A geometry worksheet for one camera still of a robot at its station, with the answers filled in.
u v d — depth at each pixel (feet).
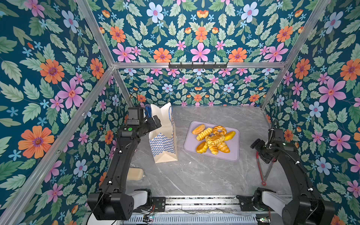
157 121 2.50
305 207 1.27
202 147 2.95
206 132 3.15
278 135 2.03
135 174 2.66
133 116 1.86
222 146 3.01
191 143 3.21
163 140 2.48
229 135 3.15
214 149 2.91
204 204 2.46
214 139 2.90
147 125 2.21
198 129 3.24
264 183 2.63
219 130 3.38
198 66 3.06
